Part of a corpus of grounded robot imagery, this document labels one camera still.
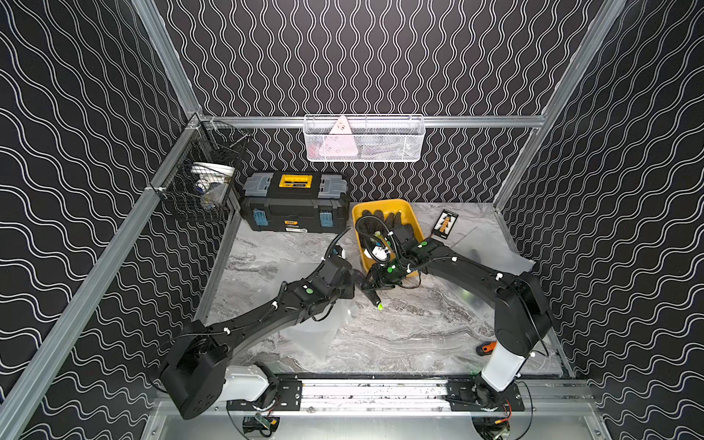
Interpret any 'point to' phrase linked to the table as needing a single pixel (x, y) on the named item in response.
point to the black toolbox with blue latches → (302, 202)
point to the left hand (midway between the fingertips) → (351, 276)
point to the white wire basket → (364, 137)
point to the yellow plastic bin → (391, 207)
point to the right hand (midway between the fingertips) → (365, 286)
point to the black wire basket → (198, 187)
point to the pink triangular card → (339, 145)
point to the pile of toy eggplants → (371, 224)
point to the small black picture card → (445, 224)
